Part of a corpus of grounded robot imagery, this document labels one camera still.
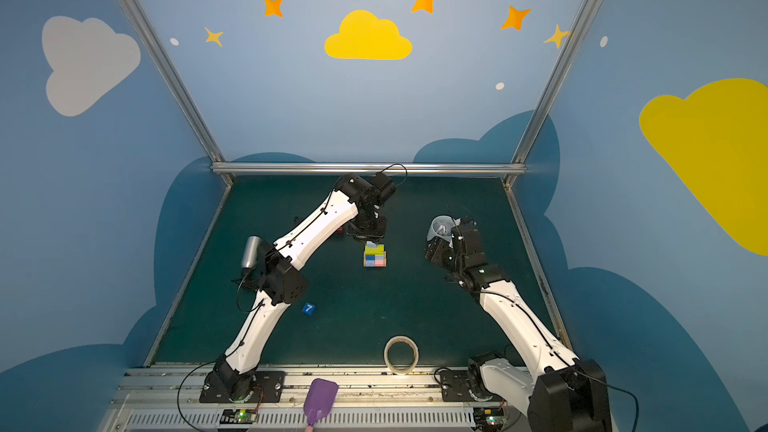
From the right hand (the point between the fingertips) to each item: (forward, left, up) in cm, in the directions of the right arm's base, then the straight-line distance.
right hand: (438, 243), depth 84 cm
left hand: (+1, +17, -1) cm, 17 cm away
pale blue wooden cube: (-1, +19, 0) cm, 19 cm away
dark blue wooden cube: (+1, +20, -12) cm, 24 cm away
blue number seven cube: (-16, +37, -13) cm, 42 cm away
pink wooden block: (0, +17, -14) cm, 22 cm away
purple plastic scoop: (-38, +29, -14) cm, 50 cm away
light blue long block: (0, +20, -13) cm, 24 cm away
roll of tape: (-24, +6, -14) cm, 28 cm away
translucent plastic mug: (+16, -4, -13) cm, 21 cm away
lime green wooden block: (+2, +17, -8) cm, 19 cm away
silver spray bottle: (+1, +60, -11) cm, 61 cm away
